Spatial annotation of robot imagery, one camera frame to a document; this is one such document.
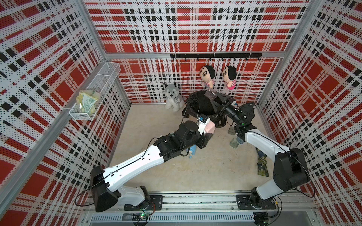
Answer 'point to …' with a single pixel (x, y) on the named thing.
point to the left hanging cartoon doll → (207, 74)
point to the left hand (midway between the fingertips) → (208, 132)
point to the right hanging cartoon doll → (229, 75)
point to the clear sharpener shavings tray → (234, 143)
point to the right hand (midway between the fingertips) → (214, 94)
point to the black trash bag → (198, 103)
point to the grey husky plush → (174, 100)
